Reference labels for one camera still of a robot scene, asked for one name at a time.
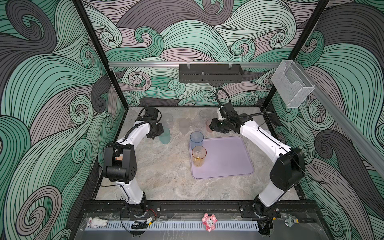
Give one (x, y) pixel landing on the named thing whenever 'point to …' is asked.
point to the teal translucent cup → (166, 137)
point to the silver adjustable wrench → (291, 221)
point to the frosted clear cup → (184, 126)
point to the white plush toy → (95, 222)
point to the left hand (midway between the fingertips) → (159, 131)
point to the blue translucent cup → (196, 138)
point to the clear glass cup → (167, 118)
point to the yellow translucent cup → (199, 153)
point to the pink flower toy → (209, 221)
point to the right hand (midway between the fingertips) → (212, 126)
